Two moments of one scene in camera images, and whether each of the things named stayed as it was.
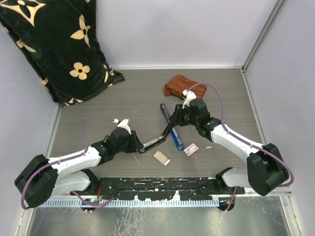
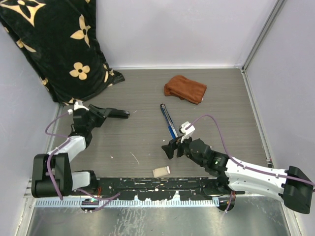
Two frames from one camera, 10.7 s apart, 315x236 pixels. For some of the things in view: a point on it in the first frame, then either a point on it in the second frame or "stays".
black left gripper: [136, 145] to [100, 114]
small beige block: [161, 157] to [160, 171]
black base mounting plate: [161, 188] stays
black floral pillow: [60, 38] stays
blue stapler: [174, 132] stays
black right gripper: [176, 117] to [172, 145]
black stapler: [156, 141] to [116, 113]
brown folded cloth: [178, 83] stays
